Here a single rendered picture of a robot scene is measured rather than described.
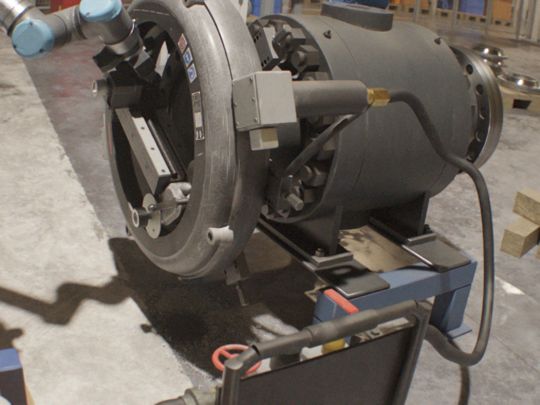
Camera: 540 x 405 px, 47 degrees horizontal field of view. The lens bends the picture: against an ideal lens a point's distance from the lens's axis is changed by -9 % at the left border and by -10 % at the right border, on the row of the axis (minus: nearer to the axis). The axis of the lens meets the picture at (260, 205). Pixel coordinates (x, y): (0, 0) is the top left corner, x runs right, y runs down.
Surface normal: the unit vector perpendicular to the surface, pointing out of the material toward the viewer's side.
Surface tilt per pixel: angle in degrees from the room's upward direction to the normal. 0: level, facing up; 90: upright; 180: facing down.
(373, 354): 90
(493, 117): 79
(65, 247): 0
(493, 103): 68
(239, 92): 90
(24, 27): 93
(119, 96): 115
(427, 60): 44
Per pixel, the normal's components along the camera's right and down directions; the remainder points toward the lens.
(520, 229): 0.10, -0.92
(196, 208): -0.85, 0.13
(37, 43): -0.04, 0.44
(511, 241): -0.69, 0.22
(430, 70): 0.46, -0.31
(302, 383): 0.52, 0.37
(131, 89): 0.43, 0.73
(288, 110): 0.51, 0.00
